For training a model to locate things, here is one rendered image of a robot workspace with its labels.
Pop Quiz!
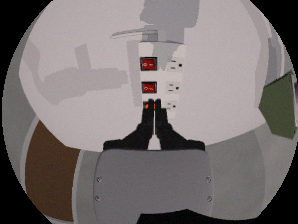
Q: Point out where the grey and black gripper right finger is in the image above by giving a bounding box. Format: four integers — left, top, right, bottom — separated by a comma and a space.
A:
155, 99, 205, 151

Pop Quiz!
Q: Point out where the grey power strip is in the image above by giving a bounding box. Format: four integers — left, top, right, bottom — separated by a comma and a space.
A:
111, 30, 186, 118

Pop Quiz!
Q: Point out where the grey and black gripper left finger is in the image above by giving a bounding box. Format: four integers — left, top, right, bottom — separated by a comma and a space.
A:
103, 99, 154, 151

